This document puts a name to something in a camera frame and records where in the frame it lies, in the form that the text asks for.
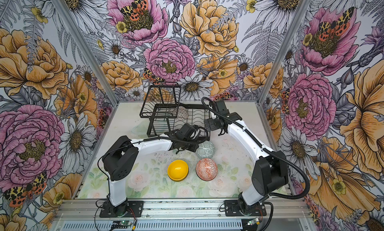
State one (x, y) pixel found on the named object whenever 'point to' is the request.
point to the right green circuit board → (254, 221)
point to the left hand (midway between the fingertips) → (196, 149)
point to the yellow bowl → (178, 170)
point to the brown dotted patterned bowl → (181, 113)
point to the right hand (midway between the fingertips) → (216, 126)
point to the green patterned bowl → (206, 150)
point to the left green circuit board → (121, 224)
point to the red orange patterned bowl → (206, 169)
